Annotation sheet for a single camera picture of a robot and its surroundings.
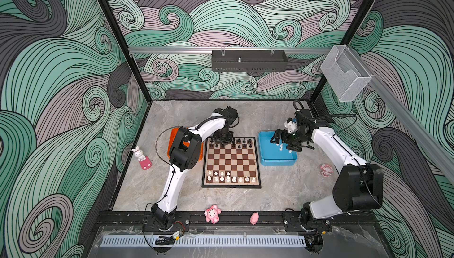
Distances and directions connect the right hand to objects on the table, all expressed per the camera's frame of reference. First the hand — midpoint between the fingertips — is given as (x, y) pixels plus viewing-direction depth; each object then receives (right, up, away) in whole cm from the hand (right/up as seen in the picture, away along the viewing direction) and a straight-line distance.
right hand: (279, 143), depth 85 cm
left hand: (-27, -1, +10) cm, 29 cm away
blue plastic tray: (0, -7, +8) cm, 11 cm away
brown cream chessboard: (-22, -12, +3) cm, 25 cm away
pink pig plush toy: (-33, -28, -13) cm, 45 cm away
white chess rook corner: (-13, -17, -3) cm, 22 cm away
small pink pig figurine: (-15, -30, -13) cm, 35 cm away
